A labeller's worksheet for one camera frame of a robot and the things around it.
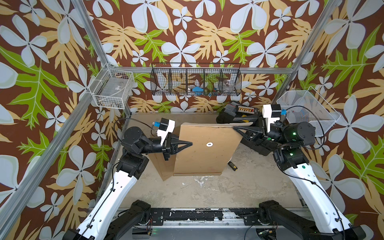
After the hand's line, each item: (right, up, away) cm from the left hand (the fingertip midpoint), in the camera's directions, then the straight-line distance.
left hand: (191, 143), depth 53 cm
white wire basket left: (-46, +29, +33) cm, 64 cm away
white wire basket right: (+66, +18, +30) cm, 75 cm away
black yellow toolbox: (+28, +15, +43) cm, 54 cm away
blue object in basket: (+5, +30, +41) cm, 51 cm away
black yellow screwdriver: (+25, -18, +37) cm, 48 cm away
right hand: (+15, +6, -2) cm, 17 cm away
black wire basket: (+2, +38, +44) cm, 58 cm away
